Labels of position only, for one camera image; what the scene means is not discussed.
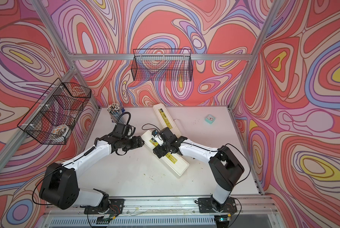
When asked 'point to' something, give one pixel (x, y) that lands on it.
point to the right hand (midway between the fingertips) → (160, 150)
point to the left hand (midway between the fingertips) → (141, 144)
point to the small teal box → (210, 118)
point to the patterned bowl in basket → (60, 129)
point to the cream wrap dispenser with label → (174, 161)
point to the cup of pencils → (115, 110)
